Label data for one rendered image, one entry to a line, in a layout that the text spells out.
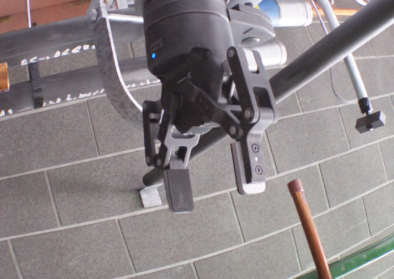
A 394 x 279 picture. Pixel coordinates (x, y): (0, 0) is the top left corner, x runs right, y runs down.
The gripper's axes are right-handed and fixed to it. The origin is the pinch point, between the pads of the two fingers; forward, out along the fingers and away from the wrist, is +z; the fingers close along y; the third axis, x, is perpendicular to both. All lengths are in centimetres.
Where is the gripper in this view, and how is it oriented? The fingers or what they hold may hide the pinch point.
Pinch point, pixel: (213, 196)
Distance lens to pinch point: 39.9
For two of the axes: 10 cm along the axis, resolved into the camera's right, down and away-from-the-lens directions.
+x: 8.1, 0.1, 5.9
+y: 5.7, -2.7, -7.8
